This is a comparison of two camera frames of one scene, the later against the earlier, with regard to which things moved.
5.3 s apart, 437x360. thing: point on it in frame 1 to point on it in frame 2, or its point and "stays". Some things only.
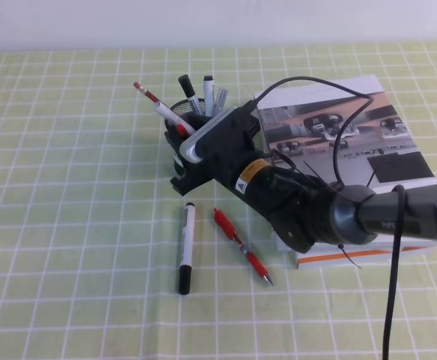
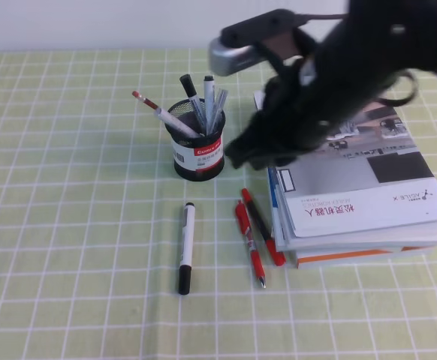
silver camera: [218, 137] to [236, 50]
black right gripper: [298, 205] to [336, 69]
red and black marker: [182, 130] to [277, 256]
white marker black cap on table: [185, 269] stays
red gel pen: [227, 226] to [245, 228]
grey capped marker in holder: [209, 95] stays
